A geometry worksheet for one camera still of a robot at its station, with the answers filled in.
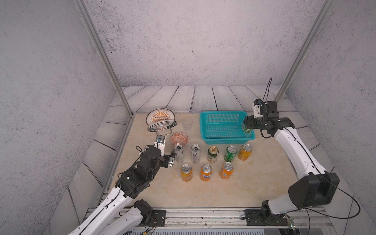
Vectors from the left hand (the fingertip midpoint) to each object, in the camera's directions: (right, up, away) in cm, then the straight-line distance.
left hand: (167, 148), depth 72 cm
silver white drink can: (+5, -4, +13) cm, 14 cm away
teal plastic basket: (+36, +9, +42) cm, 56 cm away
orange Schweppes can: (+43, -5, +15) cm, 46 cm away
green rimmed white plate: (-6, +11, +19) cm, 23 cm away
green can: (+42, +8, +11) cm, 45 cm away
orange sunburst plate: (-10, +18, +27) cm, 34 cm away
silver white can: (+14, -5, +11) cm, 19 cm away
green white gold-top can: (+24, -5, +14) cm, 28 cm away
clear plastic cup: (+8, +13, +37) cm, 40 cm away
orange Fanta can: (+20, -14, +7) cm, 25 cm away
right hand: (+44, +14, +9) cm, 47 cm away
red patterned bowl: (+3, +2, +31) cm, 31 cm away
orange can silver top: (+30, -13, +7) cm, 34 cm away
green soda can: (+35, -5, +15) cm, 38 cm away
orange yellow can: (+9, -14, +7) cm, 18 cm away
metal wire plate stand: (-8, +9, +34) cm, 36 cm away
